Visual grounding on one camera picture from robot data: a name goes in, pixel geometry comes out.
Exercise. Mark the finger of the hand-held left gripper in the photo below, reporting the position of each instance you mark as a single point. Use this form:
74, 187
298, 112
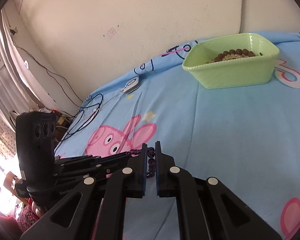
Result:
90, 160
75, 173

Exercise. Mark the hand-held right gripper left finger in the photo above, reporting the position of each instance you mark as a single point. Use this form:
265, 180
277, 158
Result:
144, 170

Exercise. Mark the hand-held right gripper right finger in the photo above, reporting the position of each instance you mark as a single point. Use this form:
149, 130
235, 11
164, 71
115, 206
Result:
157, 170

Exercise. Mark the light green plastic basin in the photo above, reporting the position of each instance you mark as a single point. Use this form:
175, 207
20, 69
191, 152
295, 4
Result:
227, 75

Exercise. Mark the red checkered cloth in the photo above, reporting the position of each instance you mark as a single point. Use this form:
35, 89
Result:
27, 217

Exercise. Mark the light curtain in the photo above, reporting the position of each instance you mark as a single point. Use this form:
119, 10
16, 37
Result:
5, 92

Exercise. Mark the blue cartoon pig printed blanket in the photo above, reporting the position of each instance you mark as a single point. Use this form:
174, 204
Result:
227, 130

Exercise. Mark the small white square device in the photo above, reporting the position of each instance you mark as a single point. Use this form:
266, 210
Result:
132, 83

